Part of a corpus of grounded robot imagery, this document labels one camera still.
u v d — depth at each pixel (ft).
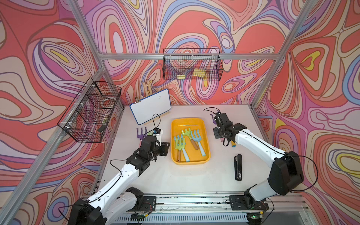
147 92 2.99
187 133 3.33
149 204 2.36
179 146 3.09
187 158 2.89
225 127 2.11
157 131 2.30
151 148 1.99
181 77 2.70
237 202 2.40
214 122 2.31
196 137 3.24
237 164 2.77
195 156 2.95
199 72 2.95
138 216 2.32
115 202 1.80
